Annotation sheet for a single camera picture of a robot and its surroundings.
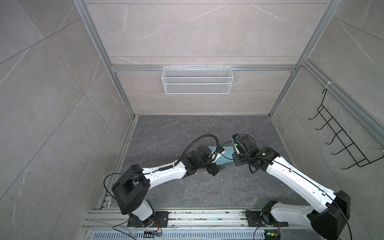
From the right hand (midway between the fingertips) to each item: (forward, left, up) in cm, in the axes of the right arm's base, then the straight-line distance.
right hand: (237, 153), depth 80 cm
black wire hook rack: (-13, -44, +16) cm, 48 cm away
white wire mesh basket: (+50, +21, +14) cm, 56 cm away
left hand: (-1, +9, -2) cm, 10 cm away
